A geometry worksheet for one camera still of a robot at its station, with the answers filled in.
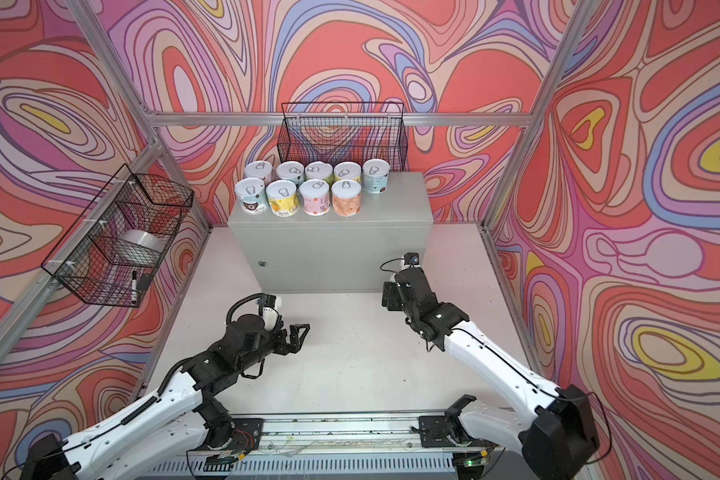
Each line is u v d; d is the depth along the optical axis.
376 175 0.77
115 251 0.71
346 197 0.71
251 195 0.72
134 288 0.72
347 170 0.77
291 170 0.77
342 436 0.75
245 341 0.59
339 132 0.95
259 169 0.78
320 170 0.78
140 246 0.70
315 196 0.72
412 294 0.58
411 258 0.69
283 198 0.70
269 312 0.70
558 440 0.38
